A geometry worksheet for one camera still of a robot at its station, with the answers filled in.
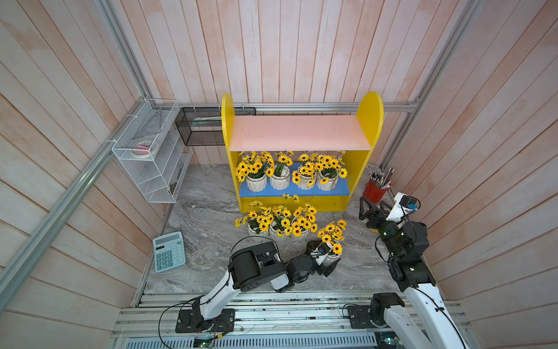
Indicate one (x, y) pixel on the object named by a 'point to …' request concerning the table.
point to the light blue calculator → (168, 251)
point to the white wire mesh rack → (160, 177)
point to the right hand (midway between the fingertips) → (370, 198)
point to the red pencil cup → (375, 189)
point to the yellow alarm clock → (373, 230)
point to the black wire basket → (203, 126)
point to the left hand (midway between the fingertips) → (330, 251)
